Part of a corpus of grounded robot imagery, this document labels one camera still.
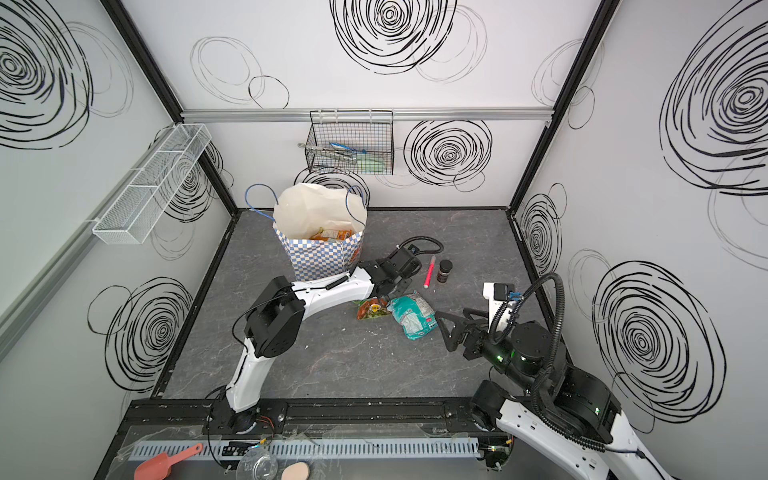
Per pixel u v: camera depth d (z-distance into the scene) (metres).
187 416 0.76
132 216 0.72
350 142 0.89
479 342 0.51
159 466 0.66
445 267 0.92
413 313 0.89
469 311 0.63
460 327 0.50
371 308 0.89
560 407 0.41
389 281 0.69
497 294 0.52
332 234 1.08
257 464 0.68
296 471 0.67
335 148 0.91
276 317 0.52
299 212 0.98
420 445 0.71
